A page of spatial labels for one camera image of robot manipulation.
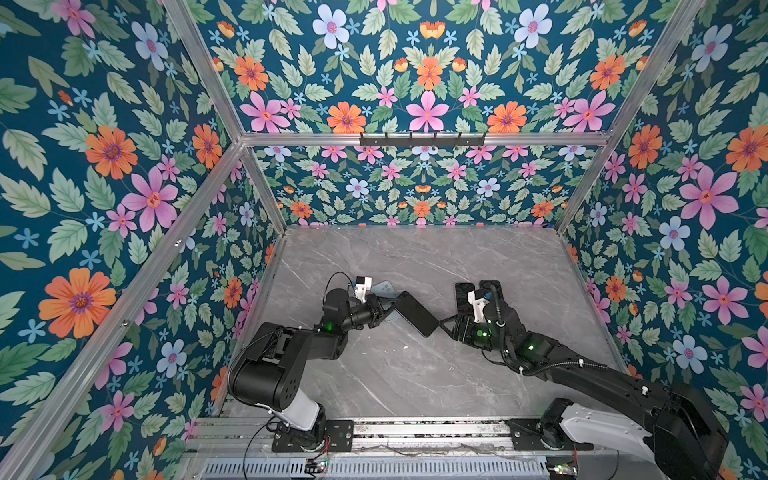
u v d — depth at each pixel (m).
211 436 0.75
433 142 0.91
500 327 0.59
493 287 1.01
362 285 0.84
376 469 0.77
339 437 0.73
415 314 0.84
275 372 0.46
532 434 0.72
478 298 0.74
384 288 1.02
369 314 0.78
